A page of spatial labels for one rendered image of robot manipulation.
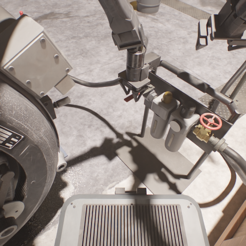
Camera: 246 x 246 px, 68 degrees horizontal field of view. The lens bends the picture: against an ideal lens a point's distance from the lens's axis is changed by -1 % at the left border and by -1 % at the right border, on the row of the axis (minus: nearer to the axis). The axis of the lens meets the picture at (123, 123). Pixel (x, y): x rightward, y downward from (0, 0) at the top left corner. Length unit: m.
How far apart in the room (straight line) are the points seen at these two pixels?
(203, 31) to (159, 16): 2.24
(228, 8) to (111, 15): 0.26
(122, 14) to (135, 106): 0.92
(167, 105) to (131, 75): 0.20
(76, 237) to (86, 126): 0.72
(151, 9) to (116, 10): 2.34
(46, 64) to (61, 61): 0.03
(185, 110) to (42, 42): 0.50
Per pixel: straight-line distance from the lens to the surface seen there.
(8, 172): 0.46
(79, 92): 1.48
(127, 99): 0.70
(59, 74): 0.40
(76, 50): 1.99
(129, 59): 0.59
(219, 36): 0.54
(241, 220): 1.01
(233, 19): 0.52
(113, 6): 0.49
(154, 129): 0.84
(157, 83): 0.81
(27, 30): 0.38
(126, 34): 0.55
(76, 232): 0.73
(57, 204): 1.04
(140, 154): 1.10
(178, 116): 0.70
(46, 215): 1.04
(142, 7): 2.83
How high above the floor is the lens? 0.97
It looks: 51 degrees down
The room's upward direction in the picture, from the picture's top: 2 degrees clockwise
